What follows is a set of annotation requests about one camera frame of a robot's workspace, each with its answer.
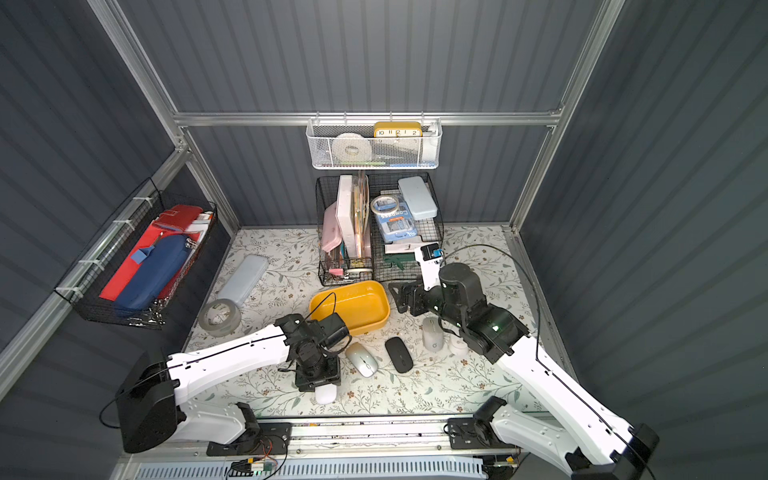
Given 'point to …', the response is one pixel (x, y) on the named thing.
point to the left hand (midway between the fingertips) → (333, 387)
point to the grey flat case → (244, 279)
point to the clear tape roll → (384, 205)
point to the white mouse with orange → (326, 394)
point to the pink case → (331, 233)
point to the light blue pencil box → (418, 196)
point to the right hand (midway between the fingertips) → (412, 288)
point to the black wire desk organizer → (376, 227)
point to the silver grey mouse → (361, 359)
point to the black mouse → (399, 354)
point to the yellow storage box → (361, 305)
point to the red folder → (173, 221)
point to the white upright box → (345, 214)
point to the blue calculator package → (398, 225)
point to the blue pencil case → (158, 266)
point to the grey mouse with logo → (432, 334)
